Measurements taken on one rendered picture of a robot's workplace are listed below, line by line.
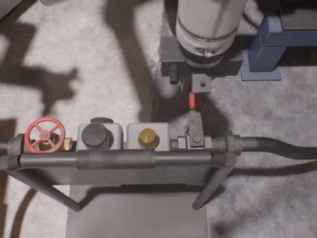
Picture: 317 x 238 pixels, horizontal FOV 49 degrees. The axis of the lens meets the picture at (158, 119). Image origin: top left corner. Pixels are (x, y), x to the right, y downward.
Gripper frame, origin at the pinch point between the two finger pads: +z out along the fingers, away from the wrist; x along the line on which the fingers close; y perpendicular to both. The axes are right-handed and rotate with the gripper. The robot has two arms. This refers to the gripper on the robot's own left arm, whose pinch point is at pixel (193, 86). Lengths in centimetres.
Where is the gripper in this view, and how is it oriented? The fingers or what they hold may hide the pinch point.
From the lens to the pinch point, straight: 67.7
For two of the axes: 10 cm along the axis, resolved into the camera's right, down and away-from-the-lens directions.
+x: 10.0, -0.1, 0.1
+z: 0.0, 3.7, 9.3
